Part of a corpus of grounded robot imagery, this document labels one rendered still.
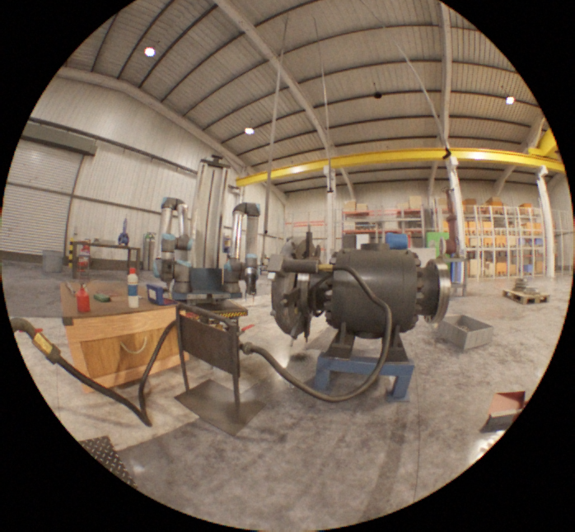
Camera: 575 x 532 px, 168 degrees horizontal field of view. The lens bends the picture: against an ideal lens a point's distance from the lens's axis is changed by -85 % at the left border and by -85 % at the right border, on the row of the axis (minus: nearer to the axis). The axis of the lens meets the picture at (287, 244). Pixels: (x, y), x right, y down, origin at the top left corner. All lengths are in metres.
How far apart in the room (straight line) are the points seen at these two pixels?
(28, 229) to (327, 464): 9.41
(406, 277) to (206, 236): 1.73
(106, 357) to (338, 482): 1.18
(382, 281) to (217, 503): 1.27
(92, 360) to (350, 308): 1.46
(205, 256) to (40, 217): 8.01
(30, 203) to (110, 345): 8.44
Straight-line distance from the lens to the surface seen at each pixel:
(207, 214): 2.02
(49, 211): 9.12
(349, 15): 7.92
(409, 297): 1.16
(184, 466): 0.94
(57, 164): 9.54
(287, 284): 1.15
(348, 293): 1.14
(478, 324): 2.54
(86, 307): 1.17
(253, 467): 0.91
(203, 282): 1.91
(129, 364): 1.31
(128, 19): 9.61
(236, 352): 0.79
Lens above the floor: 0.80
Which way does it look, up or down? 4 degrees up
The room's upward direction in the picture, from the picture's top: 2 degrees clockwise
